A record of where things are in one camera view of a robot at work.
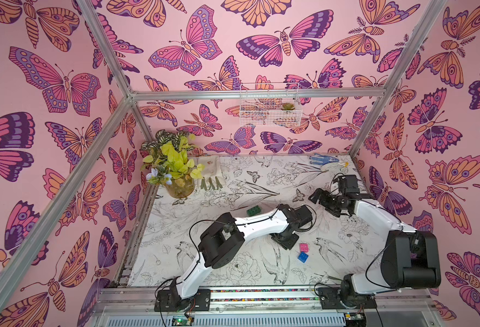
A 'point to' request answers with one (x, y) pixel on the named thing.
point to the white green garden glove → (211, 174)
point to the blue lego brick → (303, 257)
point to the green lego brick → (254, 210)
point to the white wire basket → (270, 112)
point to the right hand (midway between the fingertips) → (319, 200)
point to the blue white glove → (317, 159)
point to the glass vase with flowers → (168, 162)
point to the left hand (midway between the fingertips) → (287, 244)
